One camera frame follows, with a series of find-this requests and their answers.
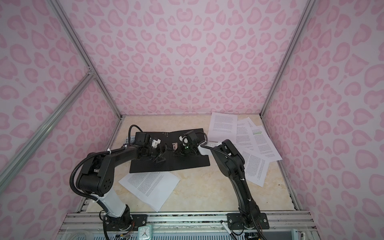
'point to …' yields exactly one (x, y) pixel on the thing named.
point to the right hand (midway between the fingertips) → (175, 151)
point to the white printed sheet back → (223, 126)
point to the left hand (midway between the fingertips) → (171, 151)
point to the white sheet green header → (265, 144)
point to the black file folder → (172, 161)
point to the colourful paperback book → (132, 139)
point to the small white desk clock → (145, 232)
